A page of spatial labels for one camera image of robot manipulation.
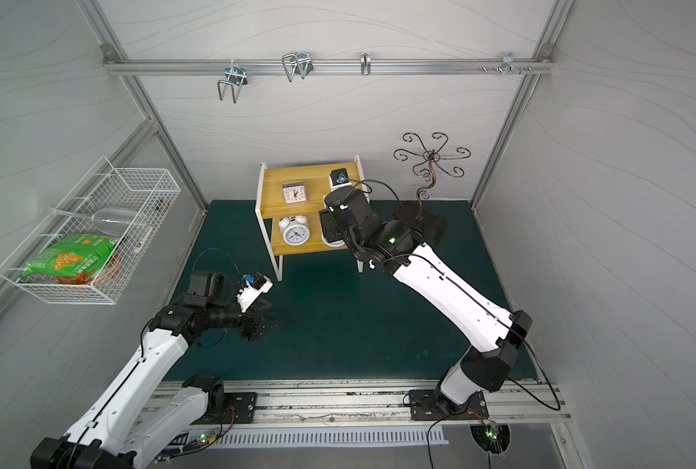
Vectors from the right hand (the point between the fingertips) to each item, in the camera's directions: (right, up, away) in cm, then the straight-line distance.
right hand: (338, 208), depth 67 cm
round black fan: (+39, -57, +4) cm, 69 cm away
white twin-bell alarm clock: (-14, -5, +17) cm, 22 cm away
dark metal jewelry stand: (+30, +1, +47) cm, 56 cm away
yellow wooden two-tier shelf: (-19, +2, +9) cm, 21 cm away
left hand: (-17, -27, +8) cm, 33 cm away
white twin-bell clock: (-3, -9, +19) cm, 21 cm away
